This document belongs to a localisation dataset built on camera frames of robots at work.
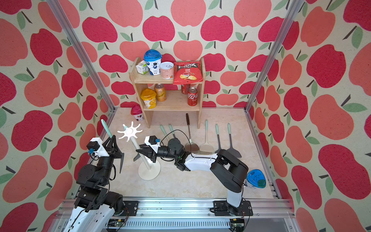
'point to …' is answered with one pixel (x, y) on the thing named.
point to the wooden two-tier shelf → (176, 101)
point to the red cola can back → (185, 88)
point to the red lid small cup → (136, 111)
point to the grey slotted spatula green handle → (231, 150)
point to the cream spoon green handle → (206, 147)
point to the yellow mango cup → (149, 96)
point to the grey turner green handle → (219, 146)
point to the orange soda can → (160, 89)
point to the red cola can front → (192, 96)
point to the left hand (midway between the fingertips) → (113, 138)
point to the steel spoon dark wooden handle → (193, 147)
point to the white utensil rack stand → (148, 170)
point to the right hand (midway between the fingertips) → (138, 150)
